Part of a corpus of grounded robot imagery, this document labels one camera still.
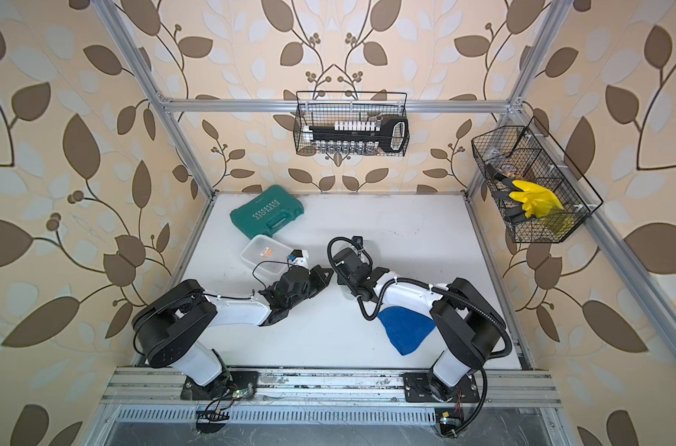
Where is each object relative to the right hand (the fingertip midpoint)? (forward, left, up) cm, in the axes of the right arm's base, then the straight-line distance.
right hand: (347, 269), depth 91 cm
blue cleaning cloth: (-19, -17, -5) cm, 26 cm away
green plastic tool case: (+27, +29, 0) cm, 40 cm away
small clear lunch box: (+5, +28, +1) cm, 28 cm away
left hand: (-2, +4, +4) cm, 6 cm away
